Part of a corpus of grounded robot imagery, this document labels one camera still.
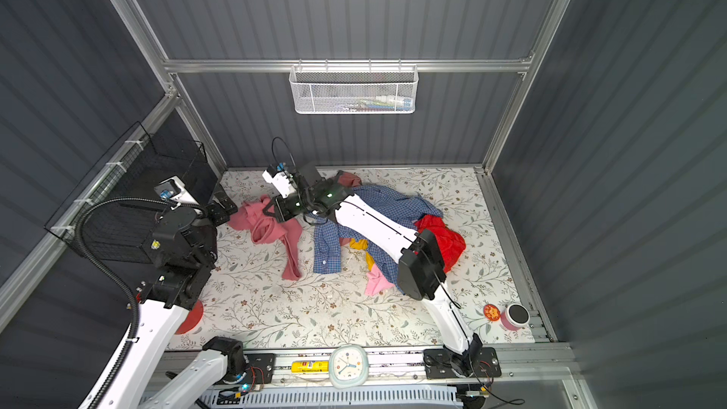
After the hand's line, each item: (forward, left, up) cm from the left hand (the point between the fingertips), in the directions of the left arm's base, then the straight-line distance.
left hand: (202, 194), depth 66 cm
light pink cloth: (-10, -42, -33) cm, 54 cm away
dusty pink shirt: (-2, -12, -12) cm, 17 cm away
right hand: (+2, -12, -12) cm, 17 cm away
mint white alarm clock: (-32, -33, -33) cm, 56 cm away
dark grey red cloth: (+33, -33, -31) cm, 56 cm away
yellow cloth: (+3, -38, -32) cm, 49 cm away
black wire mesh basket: (+11, +23, -1) cm, 26 cm away
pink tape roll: (-23, -79, -30) cm, 87 cm away
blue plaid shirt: (+11, -51, -22) cm, 56 cm away
